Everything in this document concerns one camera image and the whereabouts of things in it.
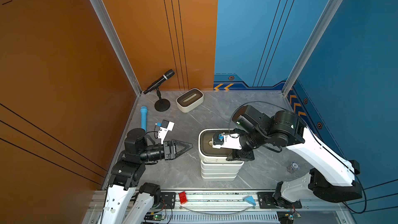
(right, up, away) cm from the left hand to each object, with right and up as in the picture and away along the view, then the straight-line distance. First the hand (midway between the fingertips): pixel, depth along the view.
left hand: (189, 147), depth 59 cm
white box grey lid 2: (+13, -14, +11) cm, 22 cm away
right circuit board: (+43, -35, +11) cm, 57 cm away
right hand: (+15, 0, -1) cm, 15 cm away
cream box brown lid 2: (+6, -1, -3) cm, 7 cm away
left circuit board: (-16, -35, +11) cm, 40 cm away
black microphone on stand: (-25, +16, +52) cm, 60 cm away
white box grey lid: (+13, -9, +3) cm, 16 cm away
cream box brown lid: (-5, +19, +49) cm, 53 cm away
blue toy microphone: (-36, +10, +46) cm, 59 cm away
